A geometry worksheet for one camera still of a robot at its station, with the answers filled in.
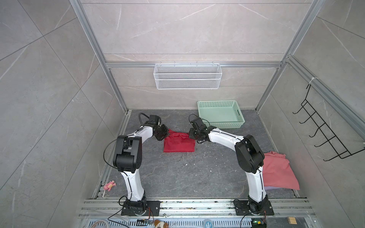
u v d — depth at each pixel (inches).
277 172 32.0
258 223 27.6
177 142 37.1
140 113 32.9
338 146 23.9
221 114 46.8
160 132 33.8
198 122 30.2
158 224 26.4
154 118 32.2
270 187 30.9
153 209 28.7
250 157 20.9
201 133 29.2
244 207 30.2
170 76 39.7
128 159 20.2
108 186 31.2
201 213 28.7
